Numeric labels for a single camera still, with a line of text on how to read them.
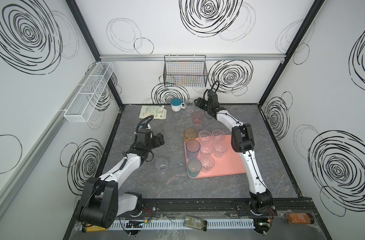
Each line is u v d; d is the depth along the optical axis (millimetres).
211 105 888
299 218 680
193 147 841
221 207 753
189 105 1166
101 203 407
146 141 678
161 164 870
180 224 695
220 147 919
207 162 835
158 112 1144
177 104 1126
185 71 1239
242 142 678
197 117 1090
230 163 889
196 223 667
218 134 963
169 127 1031
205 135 970
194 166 846
